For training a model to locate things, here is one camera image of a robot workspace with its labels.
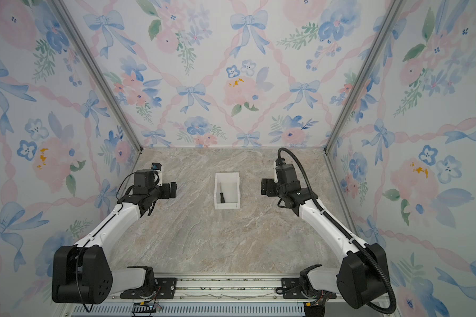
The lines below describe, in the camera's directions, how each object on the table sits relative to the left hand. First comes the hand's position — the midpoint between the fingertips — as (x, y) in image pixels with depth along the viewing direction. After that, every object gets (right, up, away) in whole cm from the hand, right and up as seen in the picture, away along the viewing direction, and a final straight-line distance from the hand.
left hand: (166, 184), depth 88 cm
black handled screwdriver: (+24, -8, +9) cm, 27 cm away
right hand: (+47, +2, -4) cm, 47 cm away
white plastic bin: (+28, -3, +13) cm, 31 cm away
